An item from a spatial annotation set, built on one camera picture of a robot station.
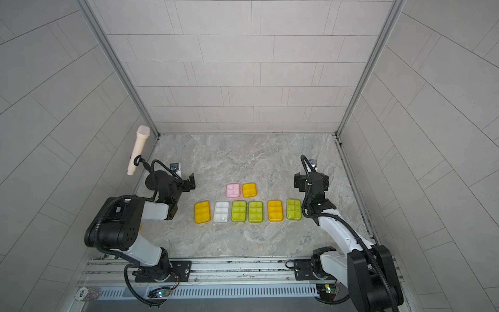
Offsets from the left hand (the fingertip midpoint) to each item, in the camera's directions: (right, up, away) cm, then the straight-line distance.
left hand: (187, 171), depth 95 cm
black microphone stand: (-3, 0, -27) cm, 27 cm away
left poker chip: (-21, -35, -33) cm, 53 cm away
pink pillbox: (+23, -9, -3) cm, 25 cm away
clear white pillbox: (+19, -18, -9) cm, 27 cm away
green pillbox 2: (+27, -16, -10) cm, 33 cm away
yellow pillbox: (+43, -16, -8) cm, 46 cm away
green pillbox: (+51, -16, -8) cm, 54 cm away
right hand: (+58, +1, -8) cm, 59 cm away
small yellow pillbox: (+31, -9, -1) cm, 32 cm away
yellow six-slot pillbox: (+10, -17, -10) cm, 22 cm away
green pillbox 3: (+34, -17, -8) cm, 39 cm away
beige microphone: (-11, +18, -18) cm, 27 cm away
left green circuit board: (+2, -38, -29) cm, 48 cm away
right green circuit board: (+60, -40, -27) cm, 76 cm away
